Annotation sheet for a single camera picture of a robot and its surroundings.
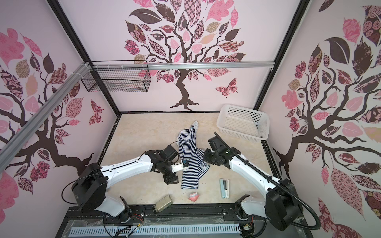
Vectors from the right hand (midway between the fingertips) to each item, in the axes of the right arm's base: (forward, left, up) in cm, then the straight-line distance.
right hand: (204, 156), depth 83 cm
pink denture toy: (-20, +7, -7) cm, 22 cm away
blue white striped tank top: (+8, +9, -9) cm, 15 cm away
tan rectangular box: (-23, +22, -8) cm, 33 cm away
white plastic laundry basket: (+34, -34, -11) cm, 49 cm away
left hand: (-11, +17, -7) cm, 21 cm away
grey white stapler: (-15, -11, -9) cm, 21 cm away
